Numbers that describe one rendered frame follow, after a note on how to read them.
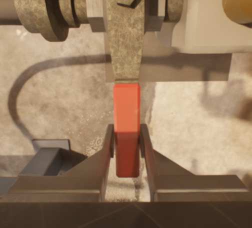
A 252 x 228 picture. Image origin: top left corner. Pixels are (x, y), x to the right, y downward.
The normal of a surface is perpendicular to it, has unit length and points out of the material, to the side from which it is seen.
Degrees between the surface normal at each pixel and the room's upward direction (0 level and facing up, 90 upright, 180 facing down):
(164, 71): 0
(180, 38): 90
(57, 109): 0
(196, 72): 0
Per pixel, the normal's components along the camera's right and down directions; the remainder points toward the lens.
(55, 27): 0.99, 0.14
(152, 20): 0.01, 0.97
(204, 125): 0.00, 0.29
